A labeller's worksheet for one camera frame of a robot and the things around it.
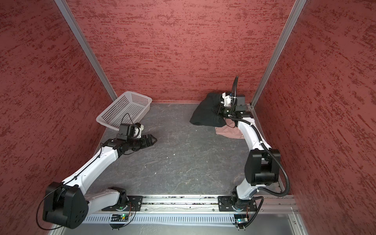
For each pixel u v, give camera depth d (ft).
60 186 1.35
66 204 1.27
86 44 2.80
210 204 2.49
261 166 1.48
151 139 2.50
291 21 2.48
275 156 1.39
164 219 2.54
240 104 2.17
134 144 2.28
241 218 2.33
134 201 2.43
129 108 3.84
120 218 2.32
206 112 3.16
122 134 2.10
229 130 3.29
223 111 2.47
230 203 2.43
